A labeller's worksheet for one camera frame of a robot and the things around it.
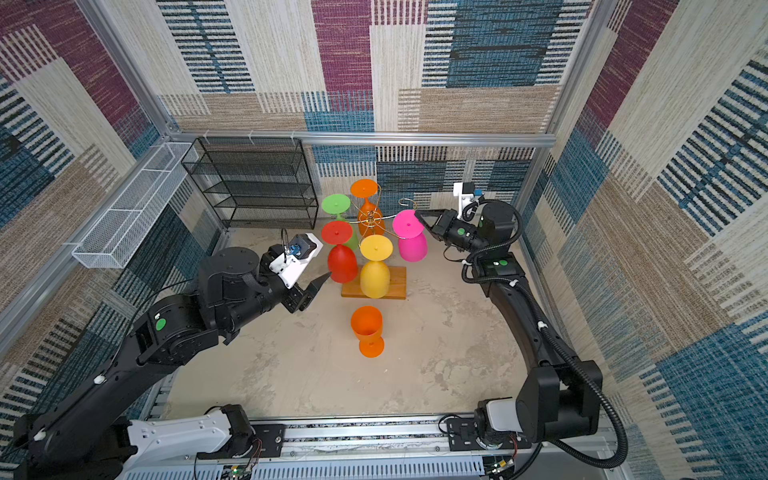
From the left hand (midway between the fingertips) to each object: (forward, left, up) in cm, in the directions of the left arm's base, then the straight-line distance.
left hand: (315, 256), depth 58 cm
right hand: (+14, -20, -4) cm, 25 cm away
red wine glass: (+10, -3, -16) cm, 19 cm away
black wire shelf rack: (+53, +33, -23) cm, 66 cm away
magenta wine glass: (+11, -20, -8) cm, 24 cm away
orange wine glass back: (+19, -10, -9) cm, 23 cm away
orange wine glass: (-1, -8, -28) cm, 29 cm away
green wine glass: (+22, -2, -7) cm, 23 cm away
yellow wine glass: (+6, -11, -15) cm, 20 cm away
